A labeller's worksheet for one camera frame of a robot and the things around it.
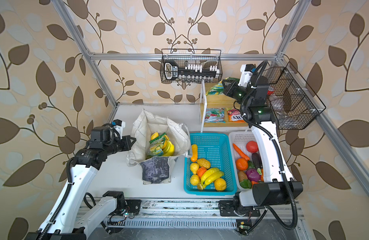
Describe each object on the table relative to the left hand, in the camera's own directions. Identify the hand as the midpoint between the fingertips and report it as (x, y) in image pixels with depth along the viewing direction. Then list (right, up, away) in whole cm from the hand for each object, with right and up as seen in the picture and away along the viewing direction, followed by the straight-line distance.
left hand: (135, 138), depth 74 cm
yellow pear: (+30, -18, +10) cm, 36 cm away
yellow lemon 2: (+30, -23, +5) cm, 38 cm away
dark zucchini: (+66, -14, +11) cm, 68 cm away
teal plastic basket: (+47, -11, +20) cm, 52 cm away
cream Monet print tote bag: (+11, -15, -1) cm, 19 cm away
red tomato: (+65, -7, +17) cm, 68 cm away
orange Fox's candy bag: (+54, +12, +16) cm, 58 cm away
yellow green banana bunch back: (+14, -8, +15) cm, 22 cm away
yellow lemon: (+4, -1, +23) cm, 23 cm away
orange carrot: (+59, -11, +17) cm, 63 cm away
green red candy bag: (+42, +12, +15) cm, 46 cm away
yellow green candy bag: (+7, -6, +13) cm, 16 cm away
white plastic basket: (+59, -3, +20) cm, 63 cm away
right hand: (+42, +26, -8) cm, 50 cm away
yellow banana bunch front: (+38, -20, +4) cm, 43 cm away
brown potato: (+55, -21, +5) cm, 59 cm away
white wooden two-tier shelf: (+44, +19, +3) cm, 48 cm away
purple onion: (+61, -21, +5) cm, 65 cm away
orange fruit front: (+43, -24, +3) cm, 50 cm away
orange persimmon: (+33, -19, +7) cm, 39 cm away
